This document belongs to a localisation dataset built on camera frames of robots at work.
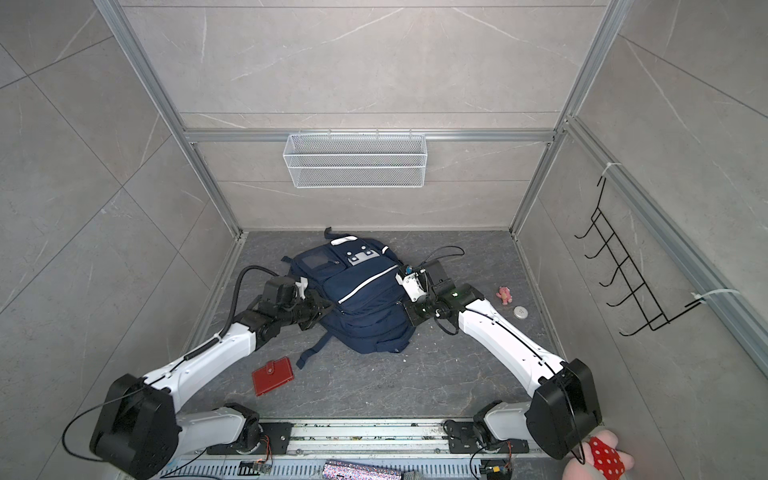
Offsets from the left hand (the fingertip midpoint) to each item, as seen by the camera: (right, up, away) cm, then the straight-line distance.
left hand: (335, 296), depth 83 cm
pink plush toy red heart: (+64, -35, -17) cm, 75 cm away
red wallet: (-18, -22, 0) cm, 29 cm away
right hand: (+21, -3, -1) cm, 21 cm away
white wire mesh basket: (+4, +44, +18) cm, 48 cm away
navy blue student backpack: (+6, +5, +5) cm, 9 cm away
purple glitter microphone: (+5, -38, -16) cm, 41 cm away
